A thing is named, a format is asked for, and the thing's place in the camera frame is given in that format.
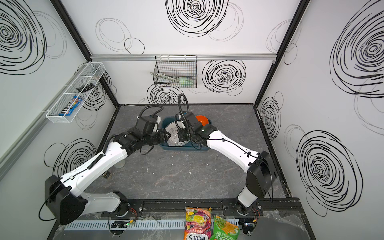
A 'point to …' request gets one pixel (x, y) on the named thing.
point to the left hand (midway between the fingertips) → (171, 135)
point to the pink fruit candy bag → (197, 224)
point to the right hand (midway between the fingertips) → (177, 133)
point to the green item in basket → (185, 81)
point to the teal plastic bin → (190, 146)
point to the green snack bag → (223, 230)
